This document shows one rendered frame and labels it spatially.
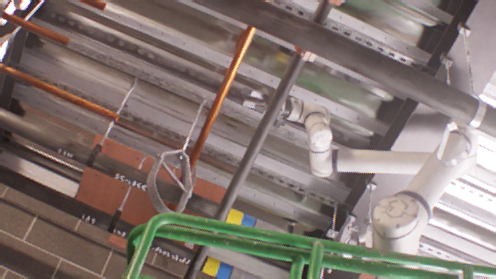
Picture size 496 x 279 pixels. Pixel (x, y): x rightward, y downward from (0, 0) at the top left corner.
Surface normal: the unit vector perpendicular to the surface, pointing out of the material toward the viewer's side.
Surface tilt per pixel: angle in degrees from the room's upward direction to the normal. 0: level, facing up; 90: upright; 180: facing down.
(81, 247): 90
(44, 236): 90
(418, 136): 180
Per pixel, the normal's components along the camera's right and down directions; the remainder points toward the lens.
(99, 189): -0.16, 0.55
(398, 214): -0.15, -0.68
